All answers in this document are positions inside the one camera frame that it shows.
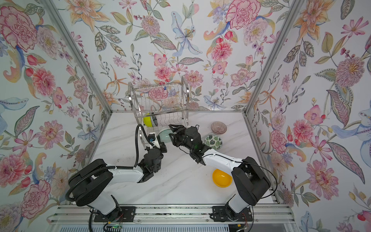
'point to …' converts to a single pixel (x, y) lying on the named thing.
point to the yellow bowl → (221, 179)
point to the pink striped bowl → (218, 128)
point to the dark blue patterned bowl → (155, 120)
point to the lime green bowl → (147, 120)
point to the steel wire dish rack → (158, 107)
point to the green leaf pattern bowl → (214, 141)
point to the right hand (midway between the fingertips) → (167, 127)
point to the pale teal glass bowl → (164, 135)
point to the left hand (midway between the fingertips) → (162, 137)
